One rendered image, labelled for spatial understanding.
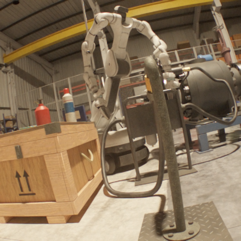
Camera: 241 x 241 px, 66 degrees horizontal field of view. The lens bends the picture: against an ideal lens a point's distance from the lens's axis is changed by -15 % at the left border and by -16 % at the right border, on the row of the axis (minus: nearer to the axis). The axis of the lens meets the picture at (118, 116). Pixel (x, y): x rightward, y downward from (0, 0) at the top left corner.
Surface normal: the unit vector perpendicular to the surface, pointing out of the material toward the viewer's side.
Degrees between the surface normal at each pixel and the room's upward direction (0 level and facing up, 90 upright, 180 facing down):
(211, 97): 115
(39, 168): 90
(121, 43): 125
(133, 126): 90
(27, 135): 90
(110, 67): 91
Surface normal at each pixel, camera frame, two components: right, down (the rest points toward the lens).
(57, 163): -0.11, -0.02
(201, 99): -0.01, 0.40
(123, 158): 0.29, -0.11
